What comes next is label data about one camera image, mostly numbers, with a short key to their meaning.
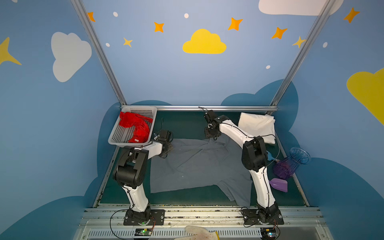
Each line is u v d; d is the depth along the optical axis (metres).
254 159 0.59
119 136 1.02
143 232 0.71
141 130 0.98
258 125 1.04
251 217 0.75
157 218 0.74
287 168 0.88
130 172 0.49
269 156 0.95
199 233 0.70
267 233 0.72
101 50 0.84
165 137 0.80
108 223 0.67
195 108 0.88
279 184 0.86
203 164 0.94
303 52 0.85
